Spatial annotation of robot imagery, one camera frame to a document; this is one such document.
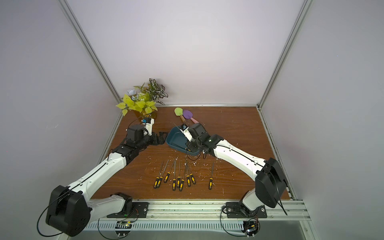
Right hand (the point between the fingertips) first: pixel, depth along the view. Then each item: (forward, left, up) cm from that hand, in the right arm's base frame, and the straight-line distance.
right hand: (190, 136), depth 81 cm
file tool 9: (-17, -12, -18) cm, 27 cm away
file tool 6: (-19, +4, -17) cm, 26 cm away
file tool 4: (-19, +9, -18) cm, 28 cm away
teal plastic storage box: (+9, +12, -19) cm, 24 cm away
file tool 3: (-18, +14, -17) cm, 28 cm away
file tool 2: (-18, +17, -17) cm, 30 cm away
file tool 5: (-18, +7, -17) cm, 26 cm away
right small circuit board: (-39, -30, -19) cm, 53 cm away
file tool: (-18, +19, -17) cm, 31 cm away
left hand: (+2, +15, +1) cm, 16 cm away
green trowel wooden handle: (+35, +13, -18) cm, 41 cm away
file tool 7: (-18, +1, -17) cm, 25 cm away
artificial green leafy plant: (+28, +33, +3) cm, 43 cm away
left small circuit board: (-40, +32, -19) cm, 55 cm away
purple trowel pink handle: (+31, +5, -17) cm, 36 cm away
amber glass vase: (+24, +39, -11) cm, 47 cm away
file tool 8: (-16, -1, -17) cm, 23 cm away
